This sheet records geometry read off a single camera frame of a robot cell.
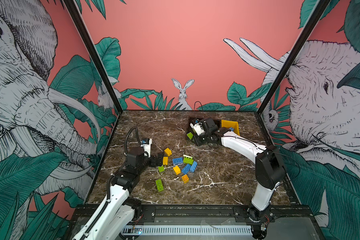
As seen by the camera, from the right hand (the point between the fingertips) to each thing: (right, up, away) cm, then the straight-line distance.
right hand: (192, 137), depth 88 cm
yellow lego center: (-9, -20, -1) cm, 22 cm away
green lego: (-19, -26, -6) cm, 33 cm away
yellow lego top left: (-15, -10, +6) cm, 19 cm away
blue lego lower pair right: (+1, -18, 0) cm, 18 cm away
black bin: (+20, +9, +17) cm, 27 cm away
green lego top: (-1, +1, +2) cm, 3 cm away
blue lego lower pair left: (-4, -20, +1) cm, 20 cm away
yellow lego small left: (-17, -15, +2) cm, 22 cm away
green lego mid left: (-19, -19, 0) cm, 27 cm away
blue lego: (-8, -15, +4) cm, 18 cm away
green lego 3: (-2, -16, +4) cm, 17 cm away
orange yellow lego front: (-4, -23, -5) cm, 24 cm away
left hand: (-19, -6, -10) cm, 23 cm away
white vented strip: (-4, -43, -18) cm, 47 cm away
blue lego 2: (+30, +5, +18) cm, 35 cm away
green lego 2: (-4, -13, +4) cm, 14 cm away
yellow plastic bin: (+31, +7, +17) cm, 36 cm away
